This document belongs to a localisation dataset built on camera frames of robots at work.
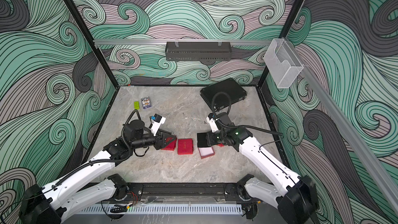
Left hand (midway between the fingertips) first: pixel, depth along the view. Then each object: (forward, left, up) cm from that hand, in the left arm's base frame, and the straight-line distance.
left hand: (173, 134), depth 72 cm
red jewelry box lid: (+3, -26, -19) cm, 32 cm away
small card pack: (+34, +25, -18) cm, 46 cm away
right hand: (+1, -16, -6) cm, 17 cm away
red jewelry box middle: (+1, -5, -17) cm, 17 cm away
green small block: (+32, +31, -19) cm, 49 cm away
